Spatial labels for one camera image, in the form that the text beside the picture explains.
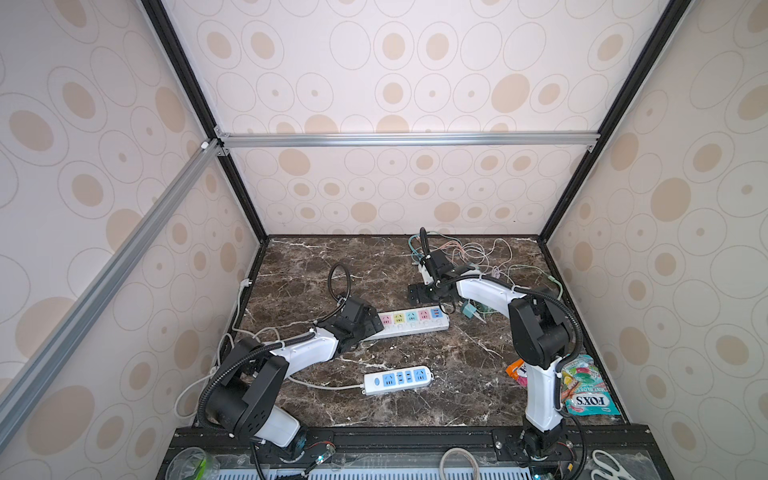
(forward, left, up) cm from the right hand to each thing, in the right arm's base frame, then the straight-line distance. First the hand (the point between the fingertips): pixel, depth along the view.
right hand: (420, 295), depth 99 cm
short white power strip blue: (-27, +9, -1) cm, 28 cm away
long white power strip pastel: (-9, +4, -1) cm, 10 cm away
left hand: (-10, +14, +2) cm, 17 cm away
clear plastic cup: (-46, +56, +2) cm, 72 cm away
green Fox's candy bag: (-30, -42, -1) cm, 52 cm away
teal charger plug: (-6, -15, 0) cm, 16 cm away
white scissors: (-48, -41, -4) cm, 63 cm away
